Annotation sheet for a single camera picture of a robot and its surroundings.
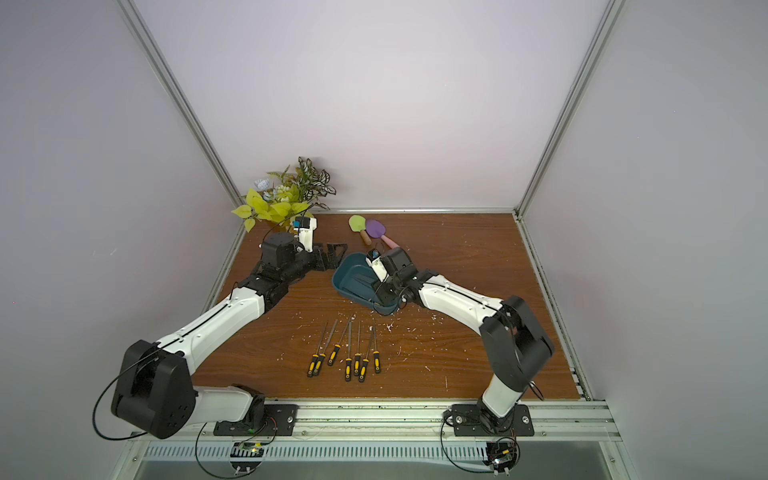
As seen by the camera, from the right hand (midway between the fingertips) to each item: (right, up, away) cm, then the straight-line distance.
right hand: (380, 277), depth 88 cm
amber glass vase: (-33, +16, +14) cm, 39 cm away
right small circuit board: (+30, -40, -18) cm, 53 cm away
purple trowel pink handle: (-2, +15, +27) cm, 31 cm away
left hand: (-11, +10, -6) cm, 16 cm away
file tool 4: (-9, -23, -5) cm, 25 cm away
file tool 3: (-13, -21, -2) cm, 24 cm away
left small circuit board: (-33, -43, -15) cm, 56 cm away
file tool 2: (-16, -22, -4) cm, 28 cm away
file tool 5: (-6, -22, -4) cm, 23 cm away
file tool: (-18, -22, -4) cm, 29 cm away
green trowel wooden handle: (-11, +18, +30) cm, 37 cm away
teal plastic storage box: (-9, -2, +13) cm, 16 cm away
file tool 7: (-1, -21, -4) cm, 22 cm away
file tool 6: (-4, -23, -5) cm, 24 cm away
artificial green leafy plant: (-32, +27, +11) cm, 43 cm away
